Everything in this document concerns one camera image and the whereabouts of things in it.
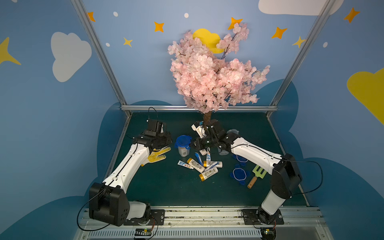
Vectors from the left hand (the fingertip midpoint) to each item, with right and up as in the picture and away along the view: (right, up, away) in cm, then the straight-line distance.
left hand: (172, 137), depth 84 cm
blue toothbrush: (+15, -13, +12) cm, 23 cm away
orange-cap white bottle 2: (+21, -17, +8) cm, 29 cm away
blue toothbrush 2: (+25, -18, +7) cm, 31 cm away
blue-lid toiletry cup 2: (+40, +3, +20) cm, 45 cm away
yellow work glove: (-12, -13, +12) cm, 21 cm away
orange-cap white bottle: (+14, -18, +7) cm, 23 cm away
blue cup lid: (+40, -23, +5) cm, 47 cm away
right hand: (+11, -3, -3) cm, 12 cm away
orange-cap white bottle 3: (+21, -22, +3) cm, 30 cm away
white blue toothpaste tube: (+22, -14, +12) cm, 29 cm away
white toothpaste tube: (+4, -17, +10) cm, 20 cm away
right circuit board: (+50, -47, -10) cm, 70 cm away
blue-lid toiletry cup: (+6, -3, +4) cm, 8 cm away
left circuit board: (-13, -47, -11) cm, 50 cm away
